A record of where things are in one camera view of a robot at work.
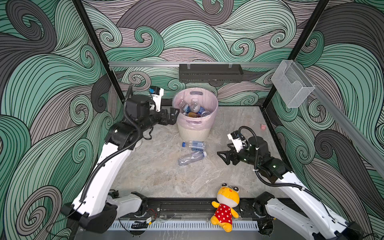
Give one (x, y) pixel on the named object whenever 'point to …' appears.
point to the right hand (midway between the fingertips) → (223, 149)
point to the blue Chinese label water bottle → (185, 106)
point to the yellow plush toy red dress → (228, 198)
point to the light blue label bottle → (197, 146)
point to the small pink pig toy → (263, 127)
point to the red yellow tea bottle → (192, 114)
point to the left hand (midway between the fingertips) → (170, 108)
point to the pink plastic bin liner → (207, 99)
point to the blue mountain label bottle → (203, 112)
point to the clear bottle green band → (195, 106)
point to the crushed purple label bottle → (193, 157)
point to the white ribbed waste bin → (192, 135)
